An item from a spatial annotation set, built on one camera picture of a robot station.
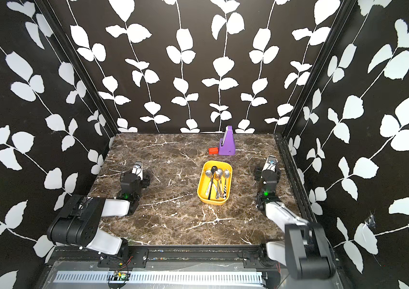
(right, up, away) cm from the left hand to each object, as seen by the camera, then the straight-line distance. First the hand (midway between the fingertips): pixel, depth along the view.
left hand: (139, 167), depth 92 cm
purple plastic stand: (+48, +12, +12) cm, 51 cm away
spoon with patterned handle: (+46, -5, +6) cm, 47 cm away
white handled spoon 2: (+43, -7, +6) cm, 44 cm away
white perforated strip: (+18, -41, -22) cm, 50 cm away
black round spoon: (+40, -2, +8) cm, 41 cm away
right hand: (+65, +4, -5) cm, 66 cm away
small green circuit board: (+1, -41, -22) cm, 47 cm away
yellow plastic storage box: (+40, -9, +6) cm, 41 cm away
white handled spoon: (+37, -4, +6) cm, 37 cm away
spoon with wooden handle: (+41, -5, +6) cm, 42 cm away
